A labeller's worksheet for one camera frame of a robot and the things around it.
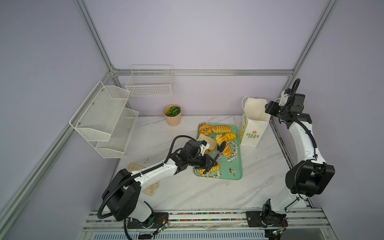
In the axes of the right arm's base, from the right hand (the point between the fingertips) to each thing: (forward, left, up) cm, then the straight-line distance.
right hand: (270, 104), depth 82 cm
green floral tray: (-19, +21, -33) cm, 43 cm away
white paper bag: (+11, 0, -20) cm, 23 cm away
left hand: (-29, +31, -16) cm, 46 cm away
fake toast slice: (-4, +32, -30) cm, 44 cm away
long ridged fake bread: (-12, +28, -16) cm, 35 cm away
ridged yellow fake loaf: (-30, +32, -19) cm, 48 cm away
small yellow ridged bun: (-1, +19, -29) cm, 34 cm away
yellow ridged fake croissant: (+5, +24, -28) cm, 37 cm away
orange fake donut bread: (+7, +35, -30) cm, 47 cm away
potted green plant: (+13, +60, -20) cm, 64 cm away
